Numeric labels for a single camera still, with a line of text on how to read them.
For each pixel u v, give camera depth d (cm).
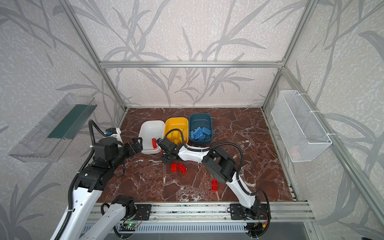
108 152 51
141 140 70
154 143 96
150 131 107
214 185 82
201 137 99
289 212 75
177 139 99
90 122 54
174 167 87
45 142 64
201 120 112
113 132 60
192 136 100
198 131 100
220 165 53
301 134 63
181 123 106
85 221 43
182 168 87
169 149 74
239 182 57
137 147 64
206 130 102
